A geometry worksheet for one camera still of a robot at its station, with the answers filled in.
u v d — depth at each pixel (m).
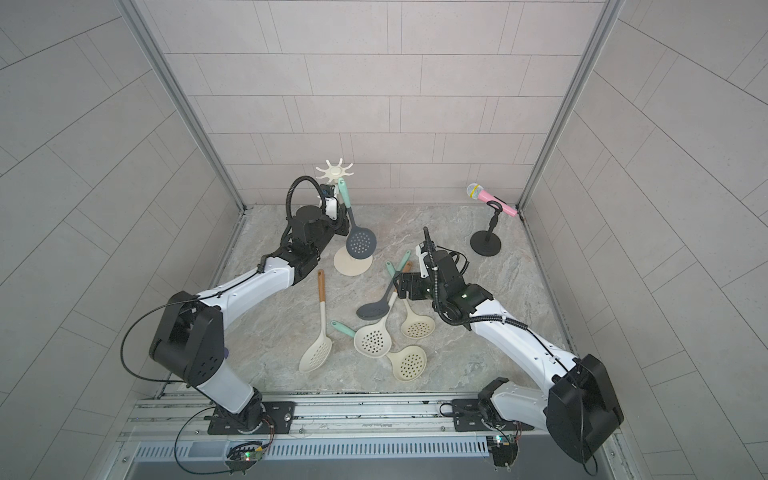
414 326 0.85
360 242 0.91
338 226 0.69
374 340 0.82
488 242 1.04
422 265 0.63
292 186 0.58
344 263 1.00
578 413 0.48
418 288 0.69
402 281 0.70
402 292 0.71
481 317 0.52
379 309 0.89
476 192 0.93
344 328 0.85
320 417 0.72
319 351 0.81
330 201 0.70
